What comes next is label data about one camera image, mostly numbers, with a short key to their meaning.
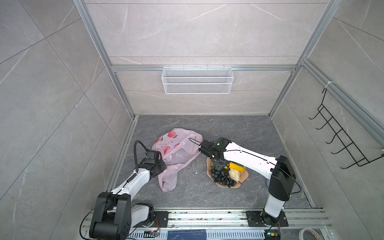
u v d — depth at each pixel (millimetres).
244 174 832
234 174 822
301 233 686
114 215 408
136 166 601
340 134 674
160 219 733
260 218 730
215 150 572
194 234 686
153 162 686
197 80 1005
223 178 793
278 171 451
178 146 903
